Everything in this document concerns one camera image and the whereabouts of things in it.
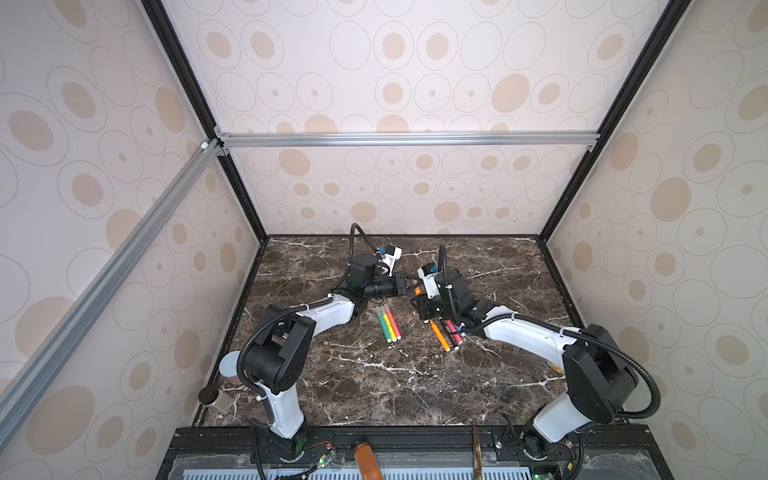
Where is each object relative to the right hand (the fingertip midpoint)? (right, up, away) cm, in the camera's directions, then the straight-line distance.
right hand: (424, 297), depth 88 cm
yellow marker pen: (-11, -10, +6) cm, 16 cm away
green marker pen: (-12, -9, +6) cm, 17 cm away
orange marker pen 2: (-3, +2, -5) cm, 6 cm away
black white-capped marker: (+9, -13, +3) cm, 16 cm away
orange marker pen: (+6, -14, +3) cm, 16 cm away
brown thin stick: (+11, -37, -15) cm, 41 cm away
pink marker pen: (-9, -9, +6) cm, 14 cm away
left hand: (+1, +4, -6) cm, 8 cm away
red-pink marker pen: (+11, -13, +4) cm, 17 cm away
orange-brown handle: (-15, -37, -19) cm, 44 cm away
